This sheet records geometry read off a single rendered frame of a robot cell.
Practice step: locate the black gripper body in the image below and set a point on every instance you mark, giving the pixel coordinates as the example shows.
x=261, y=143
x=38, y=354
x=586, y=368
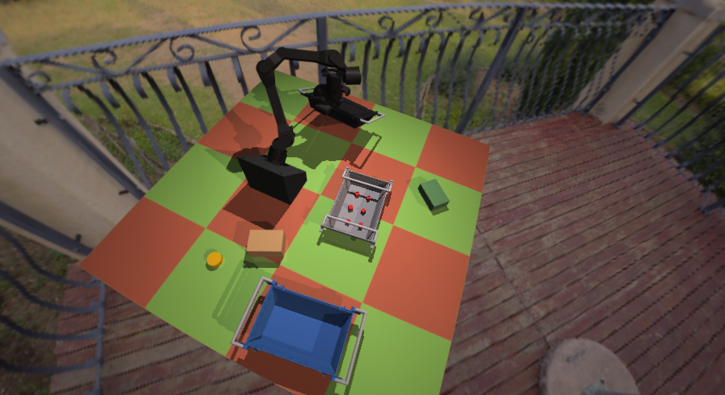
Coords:
x=334, y=94

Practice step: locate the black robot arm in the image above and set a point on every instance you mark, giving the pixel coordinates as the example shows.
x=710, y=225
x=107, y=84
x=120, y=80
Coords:
x=330, y=57

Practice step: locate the orange short cylinder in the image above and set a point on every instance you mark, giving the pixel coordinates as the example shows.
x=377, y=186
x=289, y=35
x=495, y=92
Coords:
x=215, y=259

